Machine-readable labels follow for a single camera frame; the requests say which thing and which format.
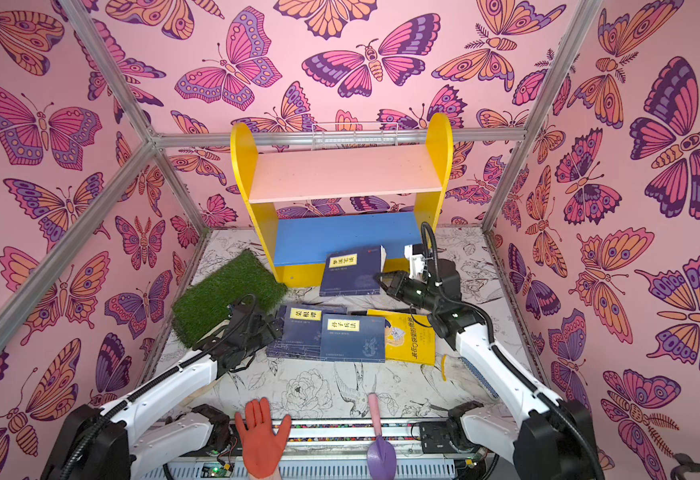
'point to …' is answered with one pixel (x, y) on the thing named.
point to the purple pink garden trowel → (381, 456)
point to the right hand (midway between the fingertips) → (375, 274)
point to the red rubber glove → (262, 448)
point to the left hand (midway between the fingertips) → (271, 327)
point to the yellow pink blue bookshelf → (297, 246)
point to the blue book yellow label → (352, 272)
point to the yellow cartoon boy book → (409, 337)
